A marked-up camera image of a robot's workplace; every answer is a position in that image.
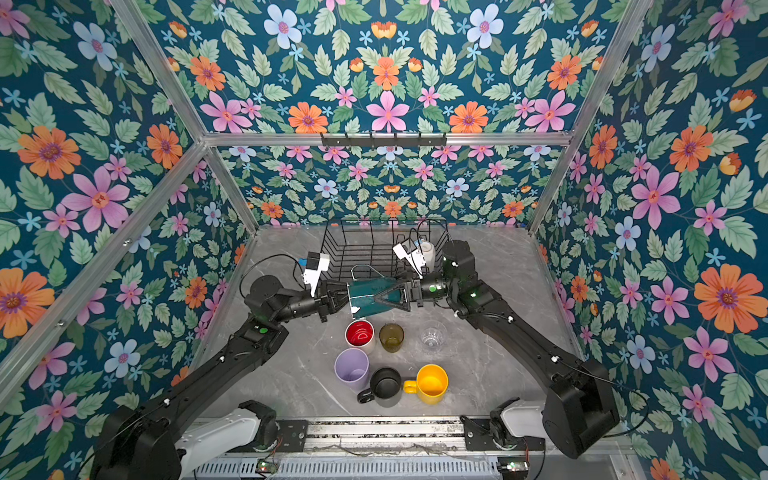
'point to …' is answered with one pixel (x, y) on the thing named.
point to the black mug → (385, 388)
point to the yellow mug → (431, 384)
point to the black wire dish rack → (365, 247)
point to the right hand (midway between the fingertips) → (382, 293)
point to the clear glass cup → (433, 335)
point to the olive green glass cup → (391, 336)
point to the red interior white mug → (359, 333)
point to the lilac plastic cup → (352, 367)
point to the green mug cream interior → (363, 294)
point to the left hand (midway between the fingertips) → (360, 288)
